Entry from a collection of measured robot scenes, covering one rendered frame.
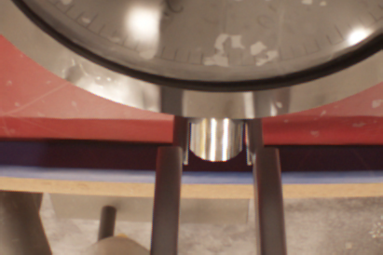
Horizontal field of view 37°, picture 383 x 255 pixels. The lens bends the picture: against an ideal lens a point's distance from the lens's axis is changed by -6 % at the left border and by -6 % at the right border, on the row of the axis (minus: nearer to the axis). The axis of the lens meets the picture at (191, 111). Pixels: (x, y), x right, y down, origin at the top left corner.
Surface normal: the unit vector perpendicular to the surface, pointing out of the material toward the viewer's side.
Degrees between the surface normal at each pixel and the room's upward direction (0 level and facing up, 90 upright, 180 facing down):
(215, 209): 0
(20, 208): 66
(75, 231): 0
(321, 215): 0
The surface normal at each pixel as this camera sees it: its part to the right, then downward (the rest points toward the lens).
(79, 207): -0.02, 0.69
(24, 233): 0.61, -0.15
